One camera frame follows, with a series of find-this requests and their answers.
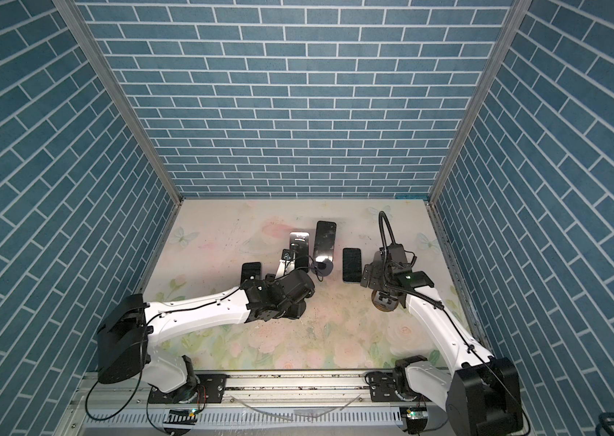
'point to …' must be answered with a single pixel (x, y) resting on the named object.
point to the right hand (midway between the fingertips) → (375, 275)
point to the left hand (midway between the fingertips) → (295, 283)
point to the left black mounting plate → (208, 389)
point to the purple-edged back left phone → (300, 244)
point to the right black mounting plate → (382, 387)
